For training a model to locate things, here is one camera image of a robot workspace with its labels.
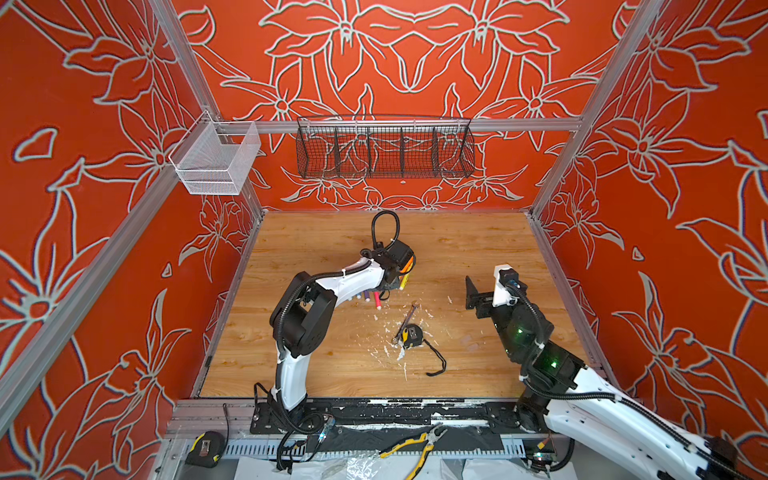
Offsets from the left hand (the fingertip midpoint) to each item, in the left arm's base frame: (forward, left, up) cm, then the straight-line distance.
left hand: (385, 278), depth 94 cm
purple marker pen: (-5, +6, -4) cm, 9 cm away
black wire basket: (+35, +2, +25) cm, 44 cm away
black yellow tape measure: (-48, +39, -2) cm, 62 cm away
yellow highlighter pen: (+1, -6, -3) cm, 7 cm away
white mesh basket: (+25, +56, +27) cm, 67 cm away
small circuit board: (-43, -39, -5) cm, 58 cm away
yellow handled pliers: (-42, -12, -4) cm, 44 cm away
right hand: (-10, -24, +20) cm, 33 cm away
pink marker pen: (-5, +2, -5) cm, 8 cm away
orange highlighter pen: (-6, -6, +17) cm, 19 cm away
